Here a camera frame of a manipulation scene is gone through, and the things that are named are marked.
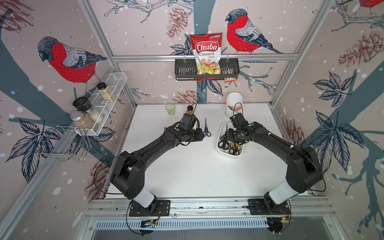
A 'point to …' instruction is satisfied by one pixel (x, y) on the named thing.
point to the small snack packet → (229, 79)
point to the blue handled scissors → (206, 131)
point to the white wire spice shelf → (115, 81)
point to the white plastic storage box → (226, 146)
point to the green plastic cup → (171, 109)
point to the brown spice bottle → (190, 109)
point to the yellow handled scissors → (235, 146)
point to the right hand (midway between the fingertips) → (228, 136)
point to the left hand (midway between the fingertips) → (205, 133)
